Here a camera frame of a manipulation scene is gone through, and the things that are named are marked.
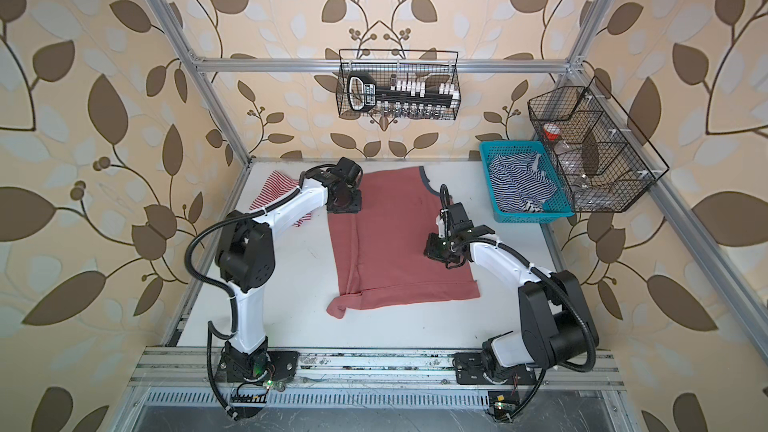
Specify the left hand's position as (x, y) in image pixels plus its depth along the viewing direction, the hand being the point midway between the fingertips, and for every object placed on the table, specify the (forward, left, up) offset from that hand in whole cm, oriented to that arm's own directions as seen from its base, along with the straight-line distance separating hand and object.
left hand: (355, 202), depth 94 cm
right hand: (-15, -23, -5) cm, 28 cm away
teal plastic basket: (+4, -68, -4) cm, 68 cm away
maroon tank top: (-15, -8, -8) cm, 19 cm away
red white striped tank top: (+14, +32, -9) cm, 36 cm away
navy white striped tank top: (+16, -59, -7) cm, 61 cm away
